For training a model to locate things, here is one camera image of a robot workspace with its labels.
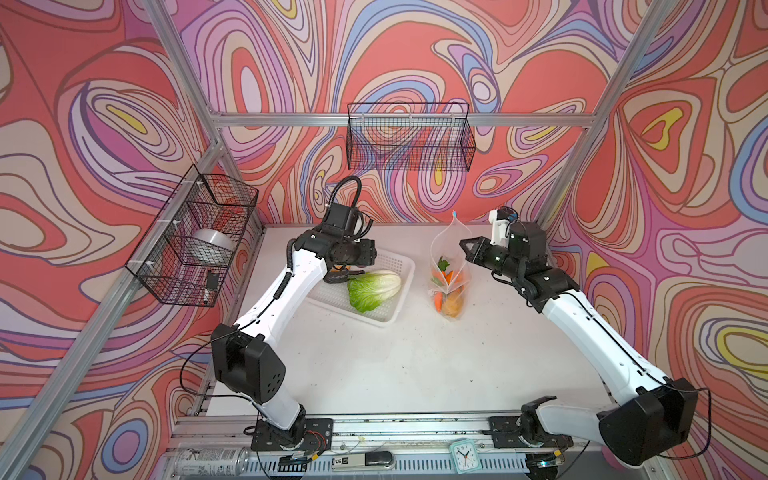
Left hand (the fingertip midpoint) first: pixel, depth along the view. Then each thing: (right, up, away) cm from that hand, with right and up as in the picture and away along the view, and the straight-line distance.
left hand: (370, 249), depth 81 cm
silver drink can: (-35, -48, -16) cm, 61 cm away
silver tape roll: (-38, +2, -10) cm, 39 cm away
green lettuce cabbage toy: (-1, -13, +10) cm, 16 cm away
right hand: (+24, 0, -5) cm, 24 cm away
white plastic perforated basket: (-12, -16, +17) cm, 26 cm away
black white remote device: (-1, -48, -15) cm, 51 cm away
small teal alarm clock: (+23, -49, -12) cm, 56 cm away
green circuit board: (-19, -52, -10) cm, 57 cm away
